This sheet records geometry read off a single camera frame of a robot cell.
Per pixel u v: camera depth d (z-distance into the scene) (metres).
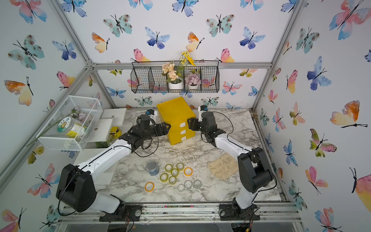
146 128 0.67
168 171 0.88
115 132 0.97
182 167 0.89
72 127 0.63
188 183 0.83
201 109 0.80
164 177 0.85
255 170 0.47
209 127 0.69
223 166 0.89
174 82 0.91
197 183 0.83
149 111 0.74
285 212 0.76
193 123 0.79
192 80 0.87
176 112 0.90
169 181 0.84
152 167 0.82
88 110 0.81
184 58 0.82
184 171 0.88
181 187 0.82
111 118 0.89
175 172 0.88
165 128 0.76
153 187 0.82
